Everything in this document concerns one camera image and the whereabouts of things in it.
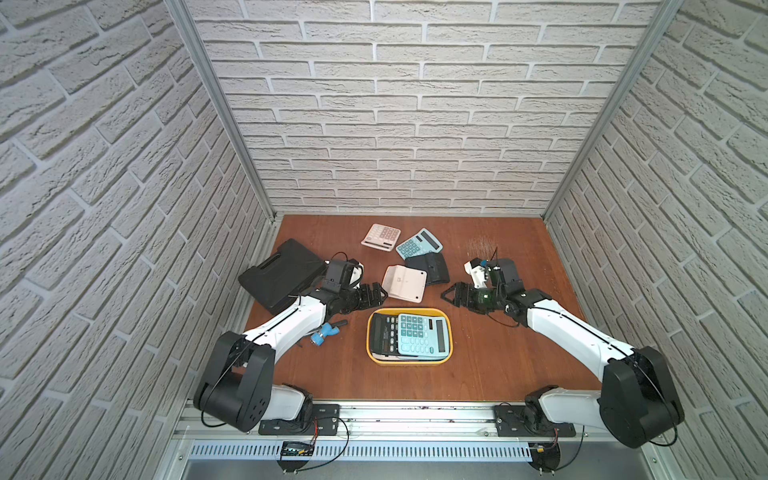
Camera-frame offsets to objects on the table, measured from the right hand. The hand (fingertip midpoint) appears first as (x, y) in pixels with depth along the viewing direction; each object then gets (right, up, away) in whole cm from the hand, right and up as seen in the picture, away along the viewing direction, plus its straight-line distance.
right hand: (453, 298), depth 84 cm
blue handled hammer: (-37, -10, +1) cm, 38 cm away
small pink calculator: (-22, +18, +26) cm, 38 cm away
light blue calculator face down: (-9, -11, -2) cm, 14 cm away
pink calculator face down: (-13, +3, +13) cm, 19 cm away
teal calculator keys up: (-7, +16, +25) cm, 30 cm away
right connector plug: (+19, -35, -15) cm, 43 cm away
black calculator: (-20, -11, -2) cm, 23 cm away
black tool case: (-53, +6, +13) cm, 55 cm away
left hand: (-24, +2, +4) cm, 25 cm away
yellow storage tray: (-6, -5, +3) cm, 8 cm away
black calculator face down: (-4, +9, +16) cm, 19 cm away
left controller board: (-41, -35, -12) cm, 56 cm away
